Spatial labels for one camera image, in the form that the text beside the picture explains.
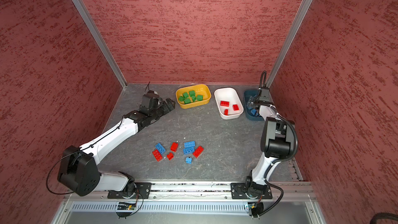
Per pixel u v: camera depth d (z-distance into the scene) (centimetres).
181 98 109
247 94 113
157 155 85
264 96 77
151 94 68
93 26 87
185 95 114
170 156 84
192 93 114
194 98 110
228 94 113
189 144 89
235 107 106
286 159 45
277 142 50
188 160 82
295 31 89
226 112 103
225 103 106
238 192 74
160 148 88
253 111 103
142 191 74
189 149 88
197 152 85
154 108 67
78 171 41
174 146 88
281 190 65
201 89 114
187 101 110
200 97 113
